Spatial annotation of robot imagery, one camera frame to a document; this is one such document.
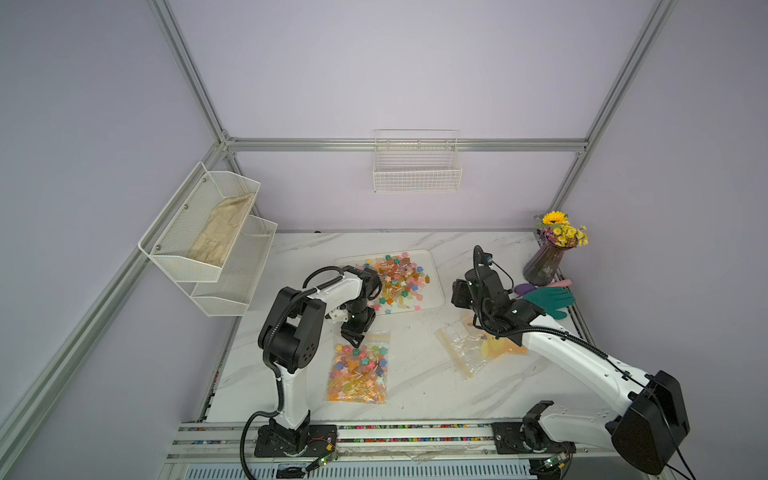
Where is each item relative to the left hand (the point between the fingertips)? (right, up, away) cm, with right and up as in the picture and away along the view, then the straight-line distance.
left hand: (366, 336), depth 91 cm
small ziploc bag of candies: (+38, -2, -3) cm, 38 cm away
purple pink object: (+55, +14, +13) cm, 58 cm away
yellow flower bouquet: (+59, +32, -3) cm, 67 cm away
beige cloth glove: (-39, +32, -11) cm, 51 cm away
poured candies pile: (+11, +16, +12) cm, 23 cm away
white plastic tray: (+22, +11, +11) cm, 27 cm away
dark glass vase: (+58, +21, +8) cm, 62 cm away
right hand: (+28, +15, -8) cm, 33 cm away
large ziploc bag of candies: (-1, -9, -7) cm, 12 cm away
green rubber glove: (+61, +11, +8) cm, 62 cm away
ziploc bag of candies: (+30, -2, -2) cm, 30 cm away
